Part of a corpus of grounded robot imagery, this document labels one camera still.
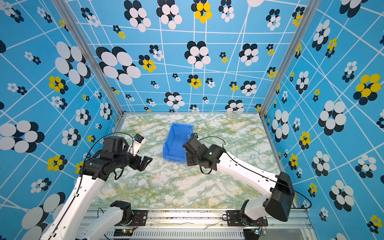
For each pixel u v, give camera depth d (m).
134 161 0.63
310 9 0.68
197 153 0.54
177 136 1.07
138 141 0.63
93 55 0.88
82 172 0.46
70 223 0.39
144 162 0.65
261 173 0.44
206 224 0.72
